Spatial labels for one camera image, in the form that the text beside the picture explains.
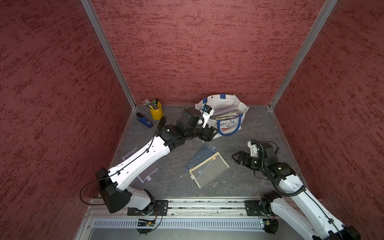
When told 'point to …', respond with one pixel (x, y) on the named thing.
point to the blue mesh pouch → (204, 152)
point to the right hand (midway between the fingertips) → (236, 161)
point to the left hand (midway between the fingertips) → (211, 130)
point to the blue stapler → (147, 122)
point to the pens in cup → (152, 105)
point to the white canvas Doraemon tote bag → (228, 114)
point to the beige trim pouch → (206, 172)
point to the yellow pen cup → (157, 113)
